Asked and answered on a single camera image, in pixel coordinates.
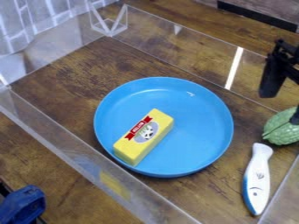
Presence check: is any blue clamp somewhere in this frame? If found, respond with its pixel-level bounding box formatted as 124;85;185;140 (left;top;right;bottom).
0;185;45;224

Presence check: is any white patterned curtain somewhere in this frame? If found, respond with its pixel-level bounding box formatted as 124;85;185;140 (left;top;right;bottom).
0;0;117;58

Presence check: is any green bitter gourd toy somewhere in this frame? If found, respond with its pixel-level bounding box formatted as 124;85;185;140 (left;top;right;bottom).
261;107;299;145

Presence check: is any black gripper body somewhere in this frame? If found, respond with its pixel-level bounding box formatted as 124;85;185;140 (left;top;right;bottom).
267;38;299;83

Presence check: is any yellow butter block toy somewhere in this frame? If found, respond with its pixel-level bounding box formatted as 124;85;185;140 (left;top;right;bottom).
113;108;173;166

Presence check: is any clear acrylic enclosure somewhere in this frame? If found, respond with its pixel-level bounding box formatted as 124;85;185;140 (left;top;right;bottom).
0;0;299;224

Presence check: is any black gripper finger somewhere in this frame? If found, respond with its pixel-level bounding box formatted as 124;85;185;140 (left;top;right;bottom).
289;105;299;125
257;56;285;98

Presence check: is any blue round plate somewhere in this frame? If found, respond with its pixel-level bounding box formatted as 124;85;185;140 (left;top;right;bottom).
93;77;233;178

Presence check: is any white and blue fish toy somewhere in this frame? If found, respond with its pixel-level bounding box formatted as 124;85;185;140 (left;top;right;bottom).
241;143;273;216

